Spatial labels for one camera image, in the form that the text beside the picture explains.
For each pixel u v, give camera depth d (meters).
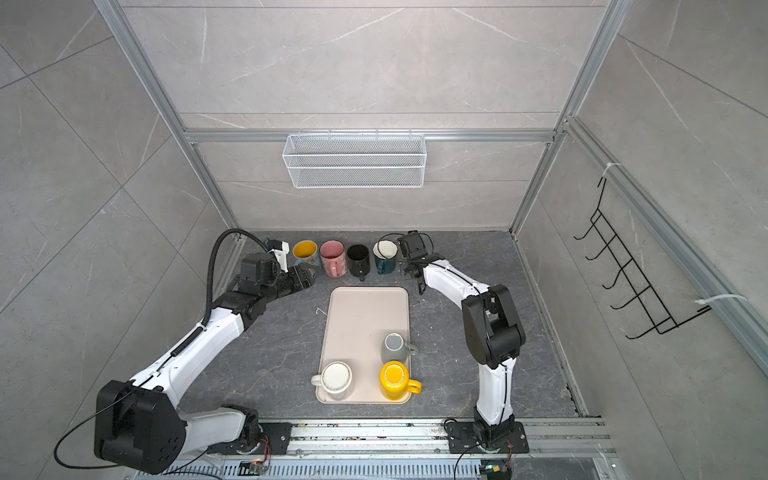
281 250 0.74
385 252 1.03
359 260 1.00
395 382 0.74
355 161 1.01
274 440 0.73
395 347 0.79
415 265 0.70
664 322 0.58
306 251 1.04
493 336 0.51
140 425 0.39
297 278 0.72
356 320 0.93
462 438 0.73
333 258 0.98
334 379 0.76
